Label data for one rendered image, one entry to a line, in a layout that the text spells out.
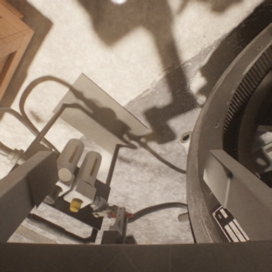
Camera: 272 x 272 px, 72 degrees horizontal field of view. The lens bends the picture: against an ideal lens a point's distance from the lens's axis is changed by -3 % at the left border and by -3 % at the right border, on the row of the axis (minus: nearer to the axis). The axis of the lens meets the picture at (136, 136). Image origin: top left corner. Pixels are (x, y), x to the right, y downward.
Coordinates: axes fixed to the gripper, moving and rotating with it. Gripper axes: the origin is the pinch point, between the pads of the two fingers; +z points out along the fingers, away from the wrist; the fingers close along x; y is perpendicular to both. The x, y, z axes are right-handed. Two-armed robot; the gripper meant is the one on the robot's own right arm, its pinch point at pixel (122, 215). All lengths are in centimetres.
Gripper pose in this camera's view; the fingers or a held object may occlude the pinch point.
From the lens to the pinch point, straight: 72.2
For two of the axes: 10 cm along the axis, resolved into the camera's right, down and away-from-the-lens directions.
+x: -3.1, -7.6, -5.8
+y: 9.4, -1.8, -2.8
